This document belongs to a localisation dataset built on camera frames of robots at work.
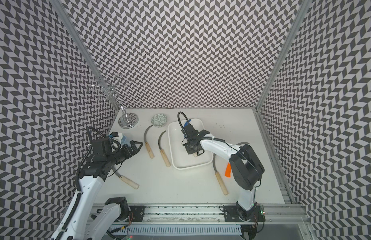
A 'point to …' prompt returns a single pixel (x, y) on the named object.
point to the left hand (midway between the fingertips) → (137, 148)
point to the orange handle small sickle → (228, 169)
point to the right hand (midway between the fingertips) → (193, 149)
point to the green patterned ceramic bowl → (159, 120)
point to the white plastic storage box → (181, 160)
